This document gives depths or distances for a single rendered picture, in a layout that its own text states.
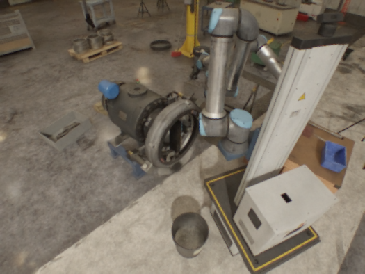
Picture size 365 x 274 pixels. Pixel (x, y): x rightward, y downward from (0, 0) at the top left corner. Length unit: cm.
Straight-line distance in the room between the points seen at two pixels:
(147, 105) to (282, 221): 151
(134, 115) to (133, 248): 128
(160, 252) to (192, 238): 34
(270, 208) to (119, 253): 144
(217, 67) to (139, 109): 112
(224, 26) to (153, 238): 187
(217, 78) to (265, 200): 84
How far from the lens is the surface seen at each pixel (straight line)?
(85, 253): 230
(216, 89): 117
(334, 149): 262
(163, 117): 175
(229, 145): 140
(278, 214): 145
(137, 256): 215
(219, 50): 111
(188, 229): 204
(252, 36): 116
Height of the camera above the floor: 205
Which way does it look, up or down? 45 degrees down
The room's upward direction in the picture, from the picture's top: straight up
